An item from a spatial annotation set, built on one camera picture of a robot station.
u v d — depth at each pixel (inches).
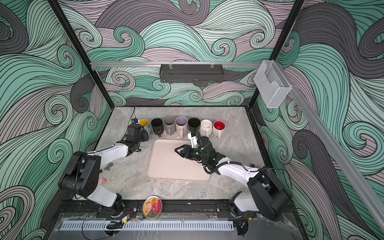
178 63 37.4
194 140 29.9
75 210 29.4
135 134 28.9
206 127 39.8
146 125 37.2
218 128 40.4
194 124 37.8
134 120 32.3
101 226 27.4
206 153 25.0
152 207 28.0
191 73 37.7
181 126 37.5
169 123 38.4
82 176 17.7
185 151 28.4
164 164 37.2
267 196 16.2
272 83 31.1
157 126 39.2
